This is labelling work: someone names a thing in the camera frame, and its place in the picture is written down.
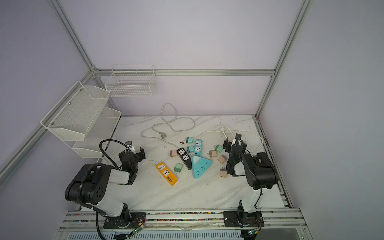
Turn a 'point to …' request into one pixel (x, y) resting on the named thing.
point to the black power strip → (185, 158)
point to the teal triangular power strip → (200, 165)
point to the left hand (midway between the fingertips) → (132, 150)
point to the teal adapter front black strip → (190, 149)
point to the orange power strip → (171, 179)
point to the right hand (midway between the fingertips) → (234, 138)
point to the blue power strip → (198, 147)
